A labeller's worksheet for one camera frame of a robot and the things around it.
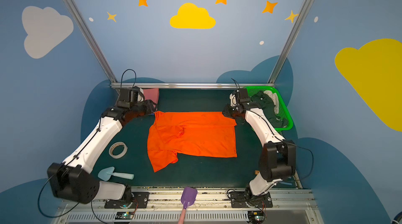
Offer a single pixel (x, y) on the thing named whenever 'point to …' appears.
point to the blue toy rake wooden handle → (257, 171)
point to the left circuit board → (124, 215)
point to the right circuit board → (256, 216)
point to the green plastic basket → (283, 112)
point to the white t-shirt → (274, 96)
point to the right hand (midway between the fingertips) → (226, 110)
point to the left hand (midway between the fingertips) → (156, 105)
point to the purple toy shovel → (188, 198)
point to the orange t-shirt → (199, 134)
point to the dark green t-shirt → (262, 99)
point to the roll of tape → (121, 155)
